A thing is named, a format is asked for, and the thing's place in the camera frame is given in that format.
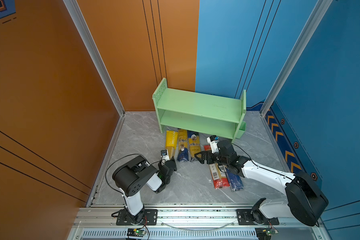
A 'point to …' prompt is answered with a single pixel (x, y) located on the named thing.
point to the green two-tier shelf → (208, 114)
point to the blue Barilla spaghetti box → (235, 182)
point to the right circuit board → (265, 233)
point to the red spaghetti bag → (219, 172)
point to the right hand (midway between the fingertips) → (199, 154)
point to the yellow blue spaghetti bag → (183, 154)
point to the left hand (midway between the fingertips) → (172, 158)
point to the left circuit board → (135, 232)
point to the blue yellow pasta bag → (194, 144)
